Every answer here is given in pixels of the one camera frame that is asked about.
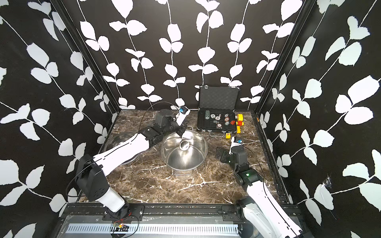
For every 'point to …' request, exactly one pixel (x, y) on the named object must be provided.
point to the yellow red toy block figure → (239, 122)
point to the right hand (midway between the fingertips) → (222, 146)
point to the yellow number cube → (228, 135)
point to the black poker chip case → (217, 105)
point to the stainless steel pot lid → (118, 138)
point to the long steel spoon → (187, 136)
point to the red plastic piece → (232, 122)
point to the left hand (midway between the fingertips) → (189, 118)
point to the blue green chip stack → (207, 114)
